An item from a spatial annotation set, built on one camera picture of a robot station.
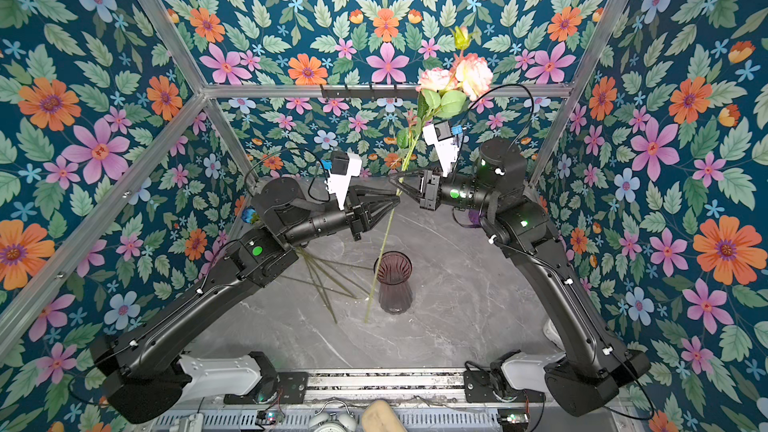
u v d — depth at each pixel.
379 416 0.66
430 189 0.47
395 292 0.89
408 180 0.53
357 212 0.47
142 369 0.38
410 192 0.52
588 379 0.37
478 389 0.73
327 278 0.93
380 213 0.53
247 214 1.03
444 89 0.47
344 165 0.46
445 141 0.48
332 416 0.69
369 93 0.91
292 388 0.74
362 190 0.52
